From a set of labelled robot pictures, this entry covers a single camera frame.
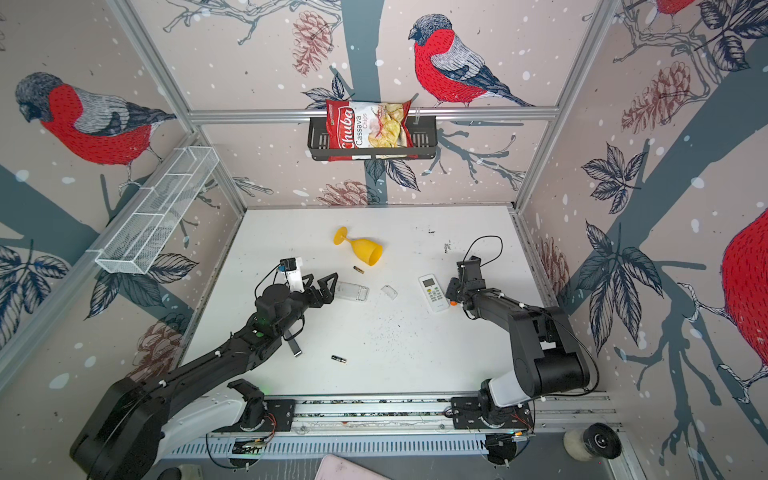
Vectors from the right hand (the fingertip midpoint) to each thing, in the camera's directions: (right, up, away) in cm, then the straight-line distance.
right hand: (454, 290), depth 95 cm
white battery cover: (-21, -1, +2) cm, 21 cm away
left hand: (-39, +7, -14) cm, 42 cm away
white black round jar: (+22, -25, -34) cm, 47 cm away
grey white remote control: (-33, 0, +1) cm, 33 cm away
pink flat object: (-33, -33, -30) cm, 56 cm away
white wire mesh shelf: (-84, +18, -22) cm, 89 cm away
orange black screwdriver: (0, -3, -3) cm, 5 cm away
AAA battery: (-36, -17, -12) cm, 41 cm away
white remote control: (-6, -1, 0) cm, 6 cm away
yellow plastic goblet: (-28, +13, +5) cm, 31 cm away
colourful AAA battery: (-32, +6, +8) cm, 34 cm away
